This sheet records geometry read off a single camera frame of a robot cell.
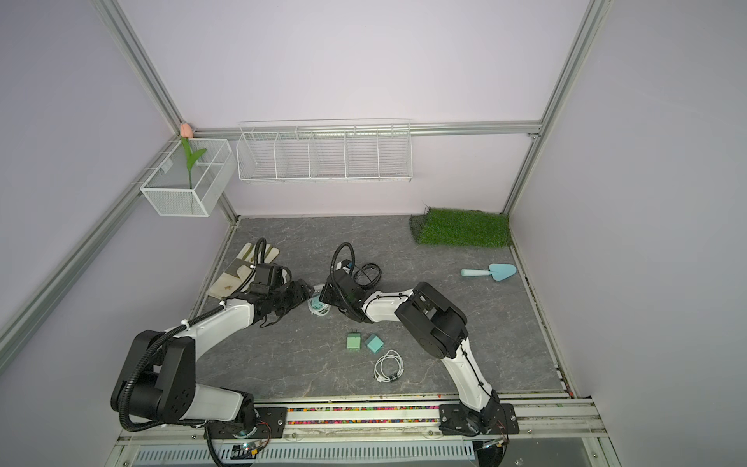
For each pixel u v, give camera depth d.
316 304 0.91
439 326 0.55
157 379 0.43
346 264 0.89
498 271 1.02
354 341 0.86
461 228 1.13
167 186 0.86
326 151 1.05
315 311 0.93
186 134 0.89
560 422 0.74
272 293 0.74
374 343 0.85
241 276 1.02
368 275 1.01
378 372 0.81
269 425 0.73
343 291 0.74
